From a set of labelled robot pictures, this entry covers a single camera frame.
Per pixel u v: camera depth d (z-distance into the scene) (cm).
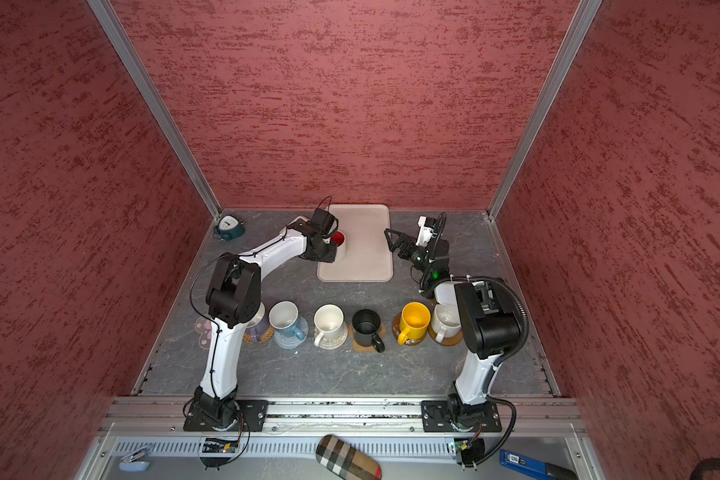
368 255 107
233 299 57
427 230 85
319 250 86
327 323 87
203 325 90
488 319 50
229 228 110
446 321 86
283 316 86
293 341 86
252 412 74
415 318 87
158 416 76
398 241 83
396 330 88
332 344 85
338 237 107
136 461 67
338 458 66
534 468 65
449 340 84
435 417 74
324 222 83
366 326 87
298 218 117
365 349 85
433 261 72
